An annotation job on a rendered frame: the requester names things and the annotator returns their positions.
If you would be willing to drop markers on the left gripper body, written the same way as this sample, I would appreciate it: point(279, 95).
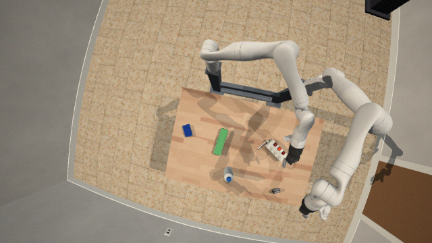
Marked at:
point(306, 208)

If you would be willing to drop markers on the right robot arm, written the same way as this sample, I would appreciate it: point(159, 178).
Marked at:
point(284, 54)

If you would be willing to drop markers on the grey power strip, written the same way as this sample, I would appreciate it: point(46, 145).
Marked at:
point(275, 149)

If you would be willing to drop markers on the white bottle with blue cap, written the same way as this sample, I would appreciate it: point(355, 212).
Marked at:
point(228, 173)

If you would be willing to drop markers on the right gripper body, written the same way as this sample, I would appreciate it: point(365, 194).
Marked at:
point(295, 149)

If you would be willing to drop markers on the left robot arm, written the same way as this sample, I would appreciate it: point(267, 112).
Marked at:
point(369, 118)

